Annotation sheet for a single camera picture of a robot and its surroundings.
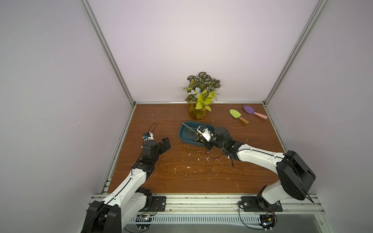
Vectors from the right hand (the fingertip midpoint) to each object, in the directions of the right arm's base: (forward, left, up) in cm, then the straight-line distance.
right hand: (201, 132), depth 84 cm
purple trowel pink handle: (+33, -41, -17) cm, 55 cm away
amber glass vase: (+24, +4, -12) cm, 28 cm away
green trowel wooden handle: (+28, -29, -16) cm, 43 cm away
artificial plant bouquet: (+30, -1, +8) cm, 30 cm away
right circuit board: (-41, -33, -18) cm, 55 cm away
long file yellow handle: (+2, +6, -1) cm, 6 cm away
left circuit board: (-43, +30, -18) cm, 55 cm away
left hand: (-4, +22, -4) cm, 23 cm away
